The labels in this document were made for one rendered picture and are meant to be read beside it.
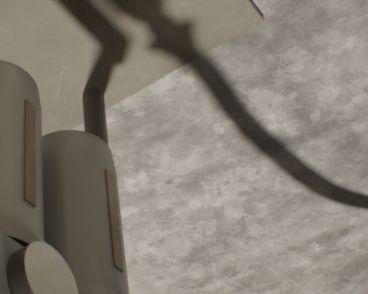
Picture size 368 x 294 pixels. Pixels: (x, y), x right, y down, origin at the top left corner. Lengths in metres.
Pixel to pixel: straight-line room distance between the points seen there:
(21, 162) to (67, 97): 0.41
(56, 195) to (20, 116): 0.07
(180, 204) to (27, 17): 0.38
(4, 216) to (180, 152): 0.56
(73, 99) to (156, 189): 0.20
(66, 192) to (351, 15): 0.45
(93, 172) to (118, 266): 0.08
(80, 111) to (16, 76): 0.37
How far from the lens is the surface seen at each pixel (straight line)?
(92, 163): 0.62
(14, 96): 0.56
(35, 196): 0.52
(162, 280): 1.24
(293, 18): 0.91
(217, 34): 0.89
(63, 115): 0.95
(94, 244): 0.57
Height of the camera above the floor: 0.69
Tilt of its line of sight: 43 degrees down
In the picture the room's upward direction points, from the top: 170 degrees clockwise
